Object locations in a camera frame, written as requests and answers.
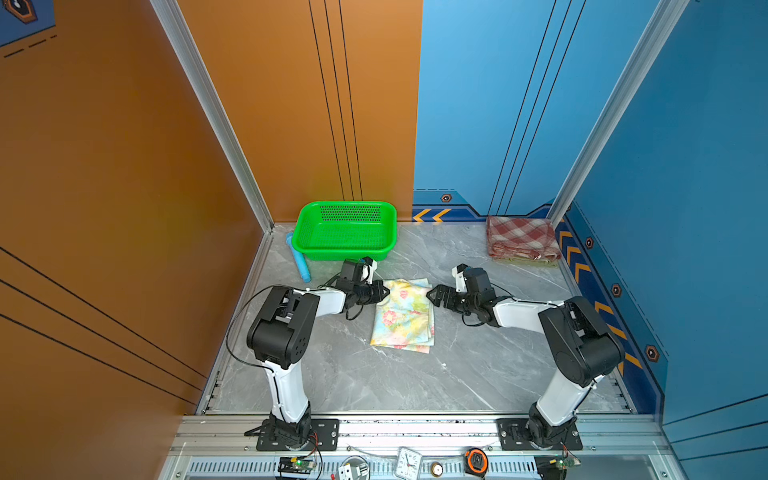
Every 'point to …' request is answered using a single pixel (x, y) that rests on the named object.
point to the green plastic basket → (338, 231)
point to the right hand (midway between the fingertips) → (434, 298)
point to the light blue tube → (300, 259)
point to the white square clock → (408, 463)
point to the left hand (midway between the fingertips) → (390, 289)
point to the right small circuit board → (563, 463)
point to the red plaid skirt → (525, 237)
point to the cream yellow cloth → (405, 318)
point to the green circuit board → (303, 465)
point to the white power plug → (354, 467)
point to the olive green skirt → (539, 261)
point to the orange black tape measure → (476, 461)
